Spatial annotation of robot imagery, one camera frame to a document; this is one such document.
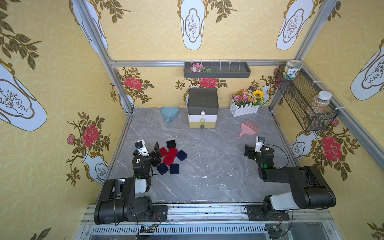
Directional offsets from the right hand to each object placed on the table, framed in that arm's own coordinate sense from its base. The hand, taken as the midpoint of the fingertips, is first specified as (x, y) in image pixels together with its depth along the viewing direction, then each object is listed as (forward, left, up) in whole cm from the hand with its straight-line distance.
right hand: (257, 145), depth 93 cm
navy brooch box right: (-7, +47, -4) cm, 48 cm away
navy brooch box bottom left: (-15, +59, -7) cm, 61 cm away
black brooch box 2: (-16, +60, +6) cm, 62 cm away
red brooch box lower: (-10, +55, -4) cm, 56 cm away
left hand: (-6, +69, +6) cm, 69 cm away
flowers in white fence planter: (+30, +4, +8) cm, 32 cm away
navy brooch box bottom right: (-16, +51, -5) cm, 54 cm away
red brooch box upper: (-5, +53, -3) cm, 54 cm away
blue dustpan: (+29, +61, -4) cm, 68 cm away
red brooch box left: (-6, +59, -3) cm, 59 cm away
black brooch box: (+1, +55, -5) cm, 56 cm away
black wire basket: (+20, -25, +22) cm, 39 cm away
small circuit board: (-46, +61, -7) cm, 76 cm away
